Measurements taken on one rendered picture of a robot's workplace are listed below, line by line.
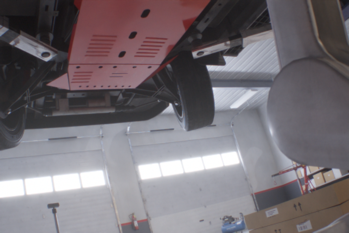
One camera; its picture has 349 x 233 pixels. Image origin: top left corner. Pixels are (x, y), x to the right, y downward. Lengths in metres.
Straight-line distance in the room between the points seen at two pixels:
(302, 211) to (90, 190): 7.94
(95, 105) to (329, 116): 2.73
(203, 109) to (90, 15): 1.24
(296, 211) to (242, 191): 9.57
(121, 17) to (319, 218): 1.92
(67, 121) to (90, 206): 6.60
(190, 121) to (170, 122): 8.89
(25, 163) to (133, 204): 3.44
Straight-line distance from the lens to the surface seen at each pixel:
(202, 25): 2.13
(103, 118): 3.42
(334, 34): 0.58
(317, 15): 0.56
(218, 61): 2.57
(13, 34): 1.67
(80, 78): 2.37
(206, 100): 2.55
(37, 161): 9.91
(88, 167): 10.05
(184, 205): 10.78
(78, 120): 3.36
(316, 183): 11.73
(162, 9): 1.86
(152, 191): 10.42
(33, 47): 1.77
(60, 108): 2.96
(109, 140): 10.44
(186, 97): 2.50
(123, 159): 10.34
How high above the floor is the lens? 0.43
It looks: 20 degrees up
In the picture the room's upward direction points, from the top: 16 degrees counter-clockwise
